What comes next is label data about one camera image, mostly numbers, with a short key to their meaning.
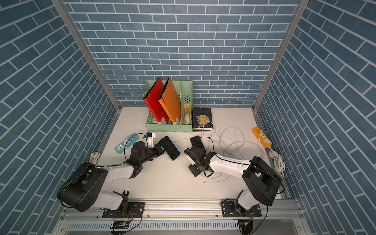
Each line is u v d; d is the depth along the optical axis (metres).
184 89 1.07
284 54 0.87
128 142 0.96
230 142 1.00
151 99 0.87
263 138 0.99
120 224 0.72
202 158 0.65
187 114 1.11
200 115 1.12
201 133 1.03
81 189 0.43
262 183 0.44
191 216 0.72
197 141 1.00
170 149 0.86
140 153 0.69
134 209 0.72
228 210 0.73
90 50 0.89
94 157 0.92
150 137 0.81
